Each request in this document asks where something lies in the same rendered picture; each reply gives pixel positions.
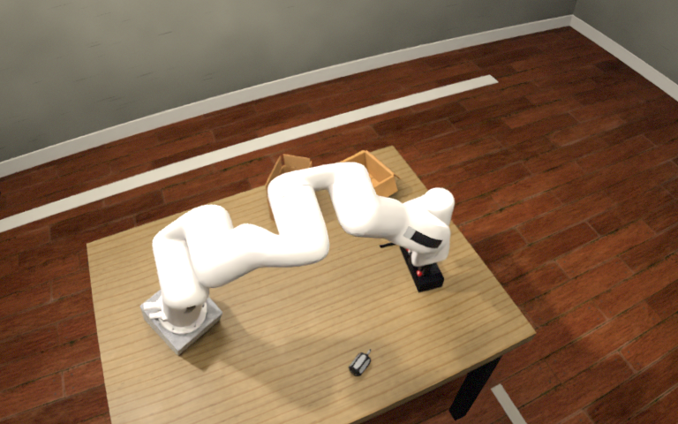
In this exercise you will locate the black power strip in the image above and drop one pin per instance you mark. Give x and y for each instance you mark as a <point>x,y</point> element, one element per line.
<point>424,283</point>

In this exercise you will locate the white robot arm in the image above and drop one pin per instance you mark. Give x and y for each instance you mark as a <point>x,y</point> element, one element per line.
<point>197,251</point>

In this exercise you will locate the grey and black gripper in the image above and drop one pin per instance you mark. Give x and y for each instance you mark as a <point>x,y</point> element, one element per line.
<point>425,261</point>

